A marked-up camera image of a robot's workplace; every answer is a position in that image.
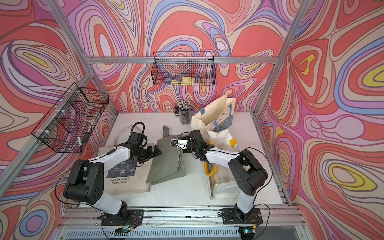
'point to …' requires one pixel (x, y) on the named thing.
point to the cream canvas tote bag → (124, 176)
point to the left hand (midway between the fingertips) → (157, 155)
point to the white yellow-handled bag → (222, 183)
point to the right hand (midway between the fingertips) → (182, 141)
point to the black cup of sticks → (185, 112)
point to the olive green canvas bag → (169, 165)
